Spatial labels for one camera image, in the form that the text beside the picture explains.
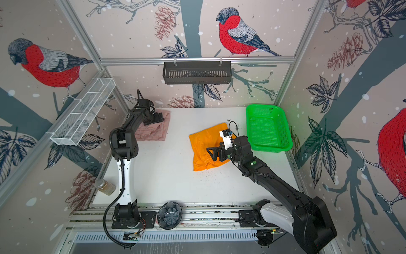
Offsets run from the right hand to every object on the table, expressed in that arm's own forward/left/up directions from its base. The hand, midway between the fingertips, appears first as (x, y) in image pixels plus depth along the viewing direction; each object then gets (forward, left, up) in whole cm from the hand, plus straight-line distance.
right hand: (213, 147), depth 79 cm
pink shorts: (+21, +41, -15) cm, 48 cm away
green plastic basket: (+29, -38, -20) cm, 52 cm away
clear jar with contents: (-19, +53, -8) cm, 57 cm away
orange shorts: (0, +6, -14) cm, 15 cm away
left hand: (+30, +41, -10) cm, 51 cm away
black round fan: (-28, +20, -17) cm, 39 cm away
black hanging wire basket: (+53, +13, +11) cm, 55 cm away
